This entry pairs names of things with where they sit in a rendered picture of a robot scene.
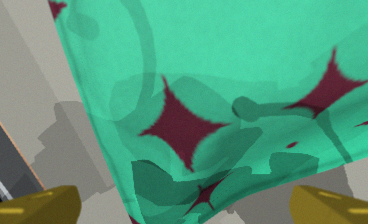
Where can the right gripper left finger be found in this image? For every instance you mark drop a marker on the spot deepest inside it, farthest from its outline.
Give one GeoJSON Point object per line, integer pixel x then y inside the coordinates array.
{"type": "Point", "coordinates": [59, 205]}

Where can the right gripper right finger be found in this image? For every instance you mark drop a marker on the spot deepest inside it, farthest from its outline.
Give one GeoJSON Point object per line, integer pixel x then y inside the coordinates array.
{"type": "Point", "coordinates": [311, 205]}

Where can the green pillowcase with star pattern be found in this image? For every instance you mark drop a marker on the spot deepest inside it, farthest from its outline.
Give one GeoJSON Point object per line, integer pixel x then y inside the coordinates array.
{"type": "Point", "coordinates": [197, 104]}

